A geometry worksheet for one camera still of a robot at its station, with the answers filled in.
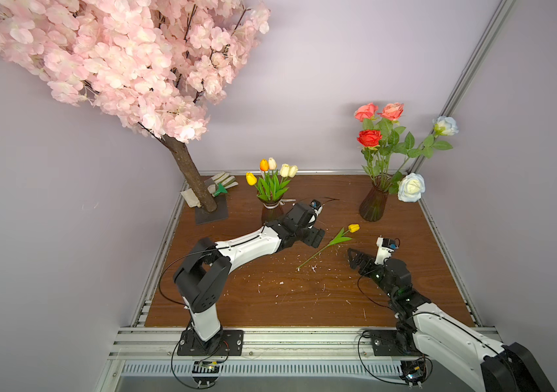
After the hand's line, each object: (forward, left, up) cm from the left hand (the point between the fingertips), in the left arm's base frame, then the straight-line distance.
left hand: (318, 228), depth 87 cm
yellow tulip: (+8, +23, +18) cm, 30 cm away
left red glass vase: (+6, +17, +2) cm, 18 cm away
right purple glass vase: (+12, -23, 0) cm, 26 cm away
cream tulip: (+15, +17, +18) cm, 29 cm away
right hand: (-7, -14, -2) cm, 16 cm away
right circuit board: (-41, -27, -13) cm, 51 cm away
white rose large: (0, -25, +23) cm, 34 cm away
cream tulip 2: (+10, +12, +19) cm, 25 cm away
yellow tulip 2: (+3, -10, -11) cm, 15 cm away
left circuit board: (-42, +36, -15) cm, 57 cm away
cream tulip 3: (+12, +10, +18) cm, 23 cm away
